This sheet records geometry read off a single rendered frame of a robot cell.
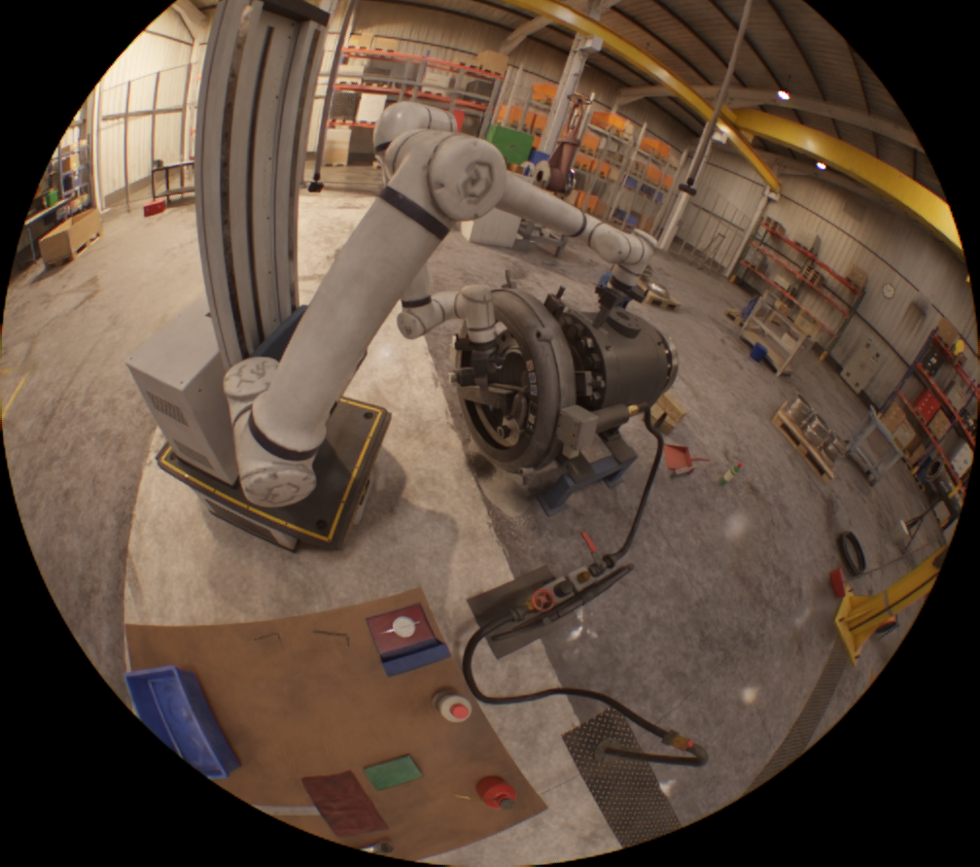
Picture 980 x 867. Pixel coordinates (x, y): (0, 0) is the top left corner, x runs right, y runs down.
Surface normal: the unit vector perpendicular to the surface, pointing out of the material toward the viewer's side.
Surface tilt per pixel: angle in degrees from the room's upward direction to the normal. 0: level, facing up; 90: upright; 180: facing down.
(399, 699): 0
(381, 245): 71
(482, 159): 86
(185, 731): 0
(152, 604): 0
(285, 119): 90
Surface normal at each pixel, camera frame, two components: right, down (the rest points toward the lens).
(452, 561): 0.26, -0.74
